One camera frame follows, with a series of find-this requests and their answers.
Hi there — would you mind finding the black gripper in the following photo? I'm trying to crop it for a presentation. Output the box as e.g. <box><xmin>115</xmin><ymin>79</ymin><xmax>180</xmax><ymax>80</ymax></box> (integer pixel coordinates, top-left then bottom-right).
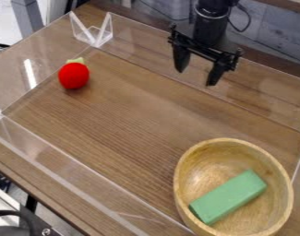
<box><xmin>168</xmin><ymin>7</ymin><xmax>242</xmax><ymax>86</ymax></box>

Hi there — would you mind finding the brown wooden bowl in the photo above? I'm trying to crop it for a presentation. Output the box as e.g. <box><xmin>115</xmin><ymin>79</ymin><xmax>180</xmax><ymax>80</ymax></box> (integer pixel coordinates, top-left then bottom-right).
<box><xmin>173</xmin><ymin>138</ymin><xmax>293</xmax><ymax>236</ymax></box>

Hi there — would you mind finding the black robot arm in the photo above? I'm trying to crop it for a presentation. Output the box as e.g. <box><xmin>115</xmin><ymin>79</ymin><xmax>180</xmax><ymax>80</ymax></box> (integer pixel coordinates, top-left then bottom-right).
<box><xmin>168</xmin><ymin>0</ymin><xmax>244</xmax><ymax>87</ymax></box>

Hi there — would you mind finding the red plush strawberry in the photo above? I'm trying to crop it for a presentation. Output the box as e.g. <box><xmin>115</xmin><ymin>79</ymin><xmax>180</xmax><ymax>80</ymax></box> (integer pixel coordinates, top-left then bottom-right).
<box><xmin>58</xmin><ymin>57</ymin><xmax>90</xmax><ymax>89</ymax></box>

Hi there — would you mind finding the green rectangular block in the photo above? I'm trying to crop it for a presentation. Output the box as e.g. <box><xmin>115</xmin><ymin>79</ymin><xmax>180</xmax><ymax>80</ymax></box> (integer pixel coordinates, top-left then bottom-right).
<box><xmin>189</xmin><ymin>170</ymin><xmax>267</xmax><ymax>225</ymax></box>

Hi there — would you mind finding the black device bottom left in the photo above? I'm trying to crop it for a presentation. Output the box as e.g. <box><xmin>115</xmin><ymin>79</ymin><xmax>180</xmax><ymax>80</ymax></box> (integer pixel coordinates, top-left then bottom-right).
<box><xmin>0</xmin><ymin>206</ymin><xmax>63</xmax><ymax>236</ymax></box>

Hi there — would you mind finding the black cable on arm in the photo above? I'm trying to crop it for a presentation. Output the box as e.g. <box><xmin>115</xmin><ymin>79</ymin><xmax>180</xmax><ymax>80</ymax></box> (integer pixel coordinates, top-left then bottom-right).
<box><xmin>228</xmin><ymin>0</ymin><xmax>253</xmax><ymax>33</ymax></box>

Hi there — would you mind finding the clear acrylic corner bracket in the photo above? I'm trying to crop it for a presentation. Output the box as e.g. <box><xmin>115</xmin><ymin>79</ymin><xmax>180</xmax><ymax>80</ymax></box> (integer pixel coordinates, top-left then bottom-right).
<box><xmin>70</xmin><ymin>11</ymin><xmax>113</xmax><ymax>48</ymax></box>

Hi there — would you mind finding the grey post top left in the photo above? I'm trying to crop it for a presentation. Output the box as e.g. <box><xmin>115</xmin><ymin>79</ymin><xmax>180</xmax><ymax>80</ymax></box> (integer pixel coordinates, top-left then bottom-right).
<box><xmin>10</xmin><ymin>0</ymin><xmax>43</xmax><ymax>38</ymax></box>

